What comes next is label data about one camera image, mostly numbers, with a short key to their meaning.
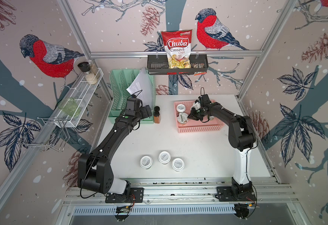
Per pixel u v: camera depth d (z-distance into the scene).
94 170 0.41
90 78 0.83
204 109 0.78
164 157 0.81
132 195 0.73
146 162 0.80
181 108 1.04
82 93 0.81
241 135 0.56
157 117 0.98
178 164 0.78
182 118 1.01
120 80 1.01
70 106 0.68
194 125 1.03
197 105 0.97
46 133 0.58
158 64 0.95
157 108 1.02
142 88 0.98
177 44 0.80
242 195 0.67
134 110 0.65
